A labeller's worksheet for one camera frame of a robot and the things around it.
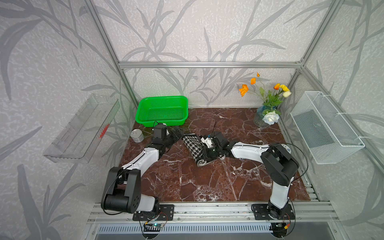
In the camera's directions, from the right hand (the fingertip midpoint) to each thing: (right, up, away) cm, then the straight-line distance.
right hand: (197, 156), depth 87 cm
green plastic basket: (-23, +29, +32) cm, 49 cm away
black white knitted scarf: (-1, +6, 0) cm, 6 cm away
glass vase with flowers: (+39, +25, -5) cm, 46 cm away
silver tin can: (-40, +11, +11) cm, 43 cm away
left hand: (-10, +13, +2) cm, 17 cm away
